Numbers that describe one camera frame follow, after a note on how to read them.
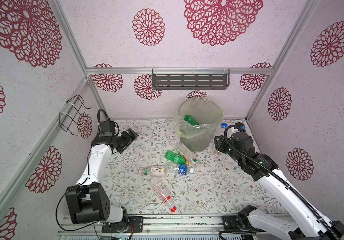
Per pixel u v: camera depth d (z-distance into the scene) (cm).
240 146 51
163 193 80
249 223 63
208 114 97
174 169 88
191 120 100
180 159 93
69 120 76
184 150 100
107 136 63
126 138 74
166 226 75
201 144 97
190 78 96
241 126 61
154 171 87
